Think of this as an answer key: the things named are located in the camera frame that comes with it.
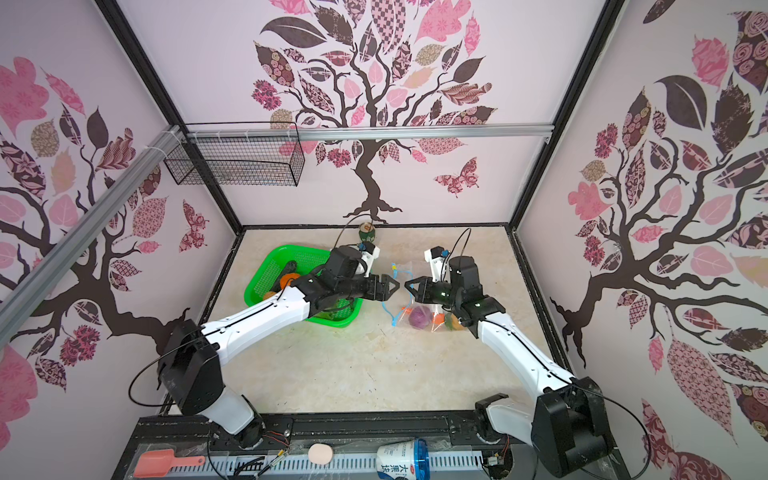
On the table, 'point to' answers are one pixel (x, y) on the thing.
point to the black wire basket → (266, 153)
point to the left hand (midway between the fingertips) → (389, 288)
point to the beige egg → (320, 453)
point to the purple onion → (419, 316)
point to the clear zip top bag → (403, 271)
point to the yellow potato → (455, 323)
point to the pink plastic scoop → (156, 464)
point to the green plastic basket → (266, 264)
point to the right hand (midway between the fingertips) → (407, 281)
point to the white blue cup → (405, 460)
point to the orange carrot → (407, 310)
